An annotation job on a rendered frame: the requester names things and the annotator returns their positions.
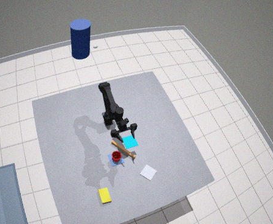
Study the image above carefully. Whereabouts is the yellow rectangular block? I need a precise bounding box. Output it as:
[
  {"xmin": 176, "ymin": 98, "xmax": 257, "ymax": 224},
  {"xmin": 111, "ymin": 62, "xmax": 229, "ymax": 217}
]
[{"xmin": 98, "ymin": 188, "xmax": 111, "ymax": 203}]

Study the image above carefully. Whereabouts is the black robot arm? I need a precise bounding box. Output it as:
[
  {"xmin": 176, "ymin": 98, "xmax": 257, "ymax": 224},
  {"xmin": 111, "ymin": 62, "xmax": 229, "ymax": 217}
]
[{"xmin": 98, "ymin": 82, "xmax": 129, "ymax": 129}]

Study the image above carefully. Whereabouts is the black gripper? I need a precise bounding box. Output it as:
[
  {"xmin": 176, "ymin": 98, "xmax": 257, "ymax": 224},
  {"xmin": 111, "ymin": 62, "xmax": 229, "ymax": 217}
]
[{"xmin": 111, "ymin": 123, "xmax": 137, "ymax": 142}]

